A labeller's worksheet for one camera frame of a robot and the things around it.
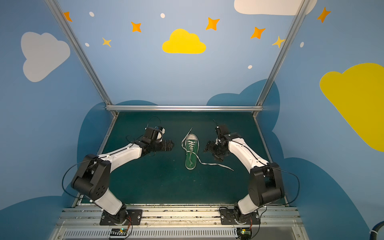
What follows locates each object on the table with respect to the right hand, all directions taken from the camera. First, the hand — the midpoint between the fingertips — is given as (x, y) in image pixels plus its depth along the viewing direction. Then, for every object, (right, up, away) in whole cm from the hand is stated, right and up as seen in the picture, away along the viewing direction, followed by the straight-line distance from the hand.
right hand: (209, 152), depth 87 cm
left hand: (-25, +5, +7) cm, 27 cm away
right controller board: (+16, -38, -14) cm, 44 cm away
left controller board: (-46, -37, -14) cm, 61 cm away
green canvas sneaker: (-9, +8, +17) cm, 21 cm away
